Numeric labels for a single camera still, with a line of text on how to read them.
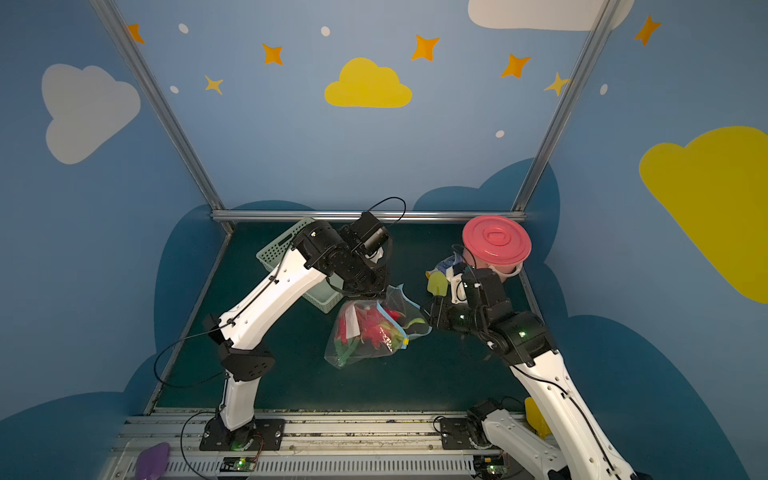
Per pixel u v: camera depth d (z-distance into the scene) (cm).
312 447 73
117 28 71
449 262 106
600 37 73
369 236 53
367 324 78
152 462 70
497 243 93
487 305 48
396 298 74
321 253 45
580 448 38
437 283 105
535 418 75
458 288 58
